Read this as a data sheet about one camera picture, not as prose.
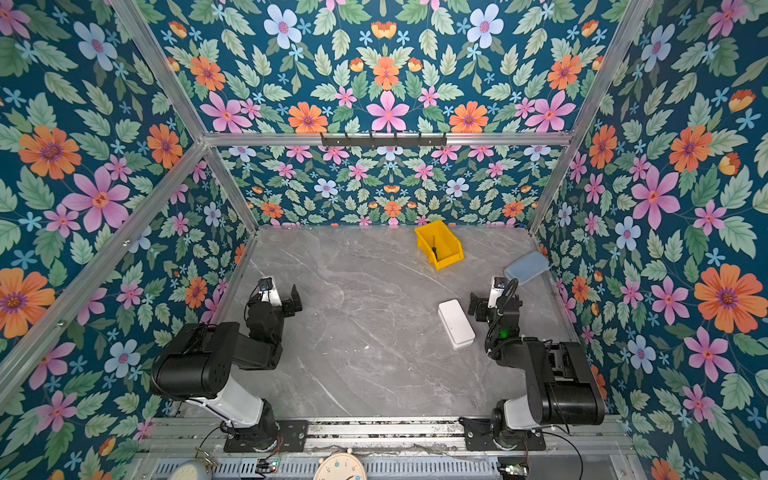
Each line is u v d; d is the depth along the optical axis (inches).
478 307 33.1
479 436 28.9
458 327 35.0
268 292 30.8
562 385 17.0
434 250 42.2
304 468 27.7
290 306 33.3
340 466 26.6
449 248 44.1
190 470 26.1
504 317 27.3
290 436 28.9
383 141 36.6
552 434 25.1
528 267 41.1
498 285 31.5
